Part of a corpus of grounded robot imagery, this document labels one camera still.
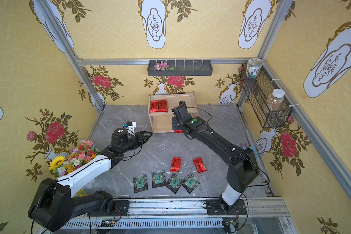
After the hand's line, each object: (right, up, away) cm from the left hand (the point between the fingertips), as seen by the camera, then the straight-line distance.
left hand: (147, 133), depth 83 cm
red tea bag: (+3, +16, +6) cm, 17 cm away
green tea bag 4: (+25, -28, -2) cm, 37 cm away
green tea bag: (-3, -28, -2) cm, 28 cm away
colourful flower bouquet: (-32, -9, -7) cm, 34 cm away
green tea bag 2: (+6, -26, 0) cm, 27 cm away
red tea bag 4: (+17, -19, +4) cm, 25 cm away
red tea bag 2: (+8, +16, +7) cm, 19 cm away
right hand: (+19, +8, +2) cm, 21 cm away
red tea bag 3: (+18, +1, -2) cm, 18 cm away
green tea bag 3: (+15, -27, -2) cm, 32 cm away
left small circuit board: (-18, -44, -10) cm, 49 cm away
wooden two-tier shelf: (+5, +5, +28) cm, 29 cm away
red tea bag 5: (+30, -19, +3) cm, 36 cm away
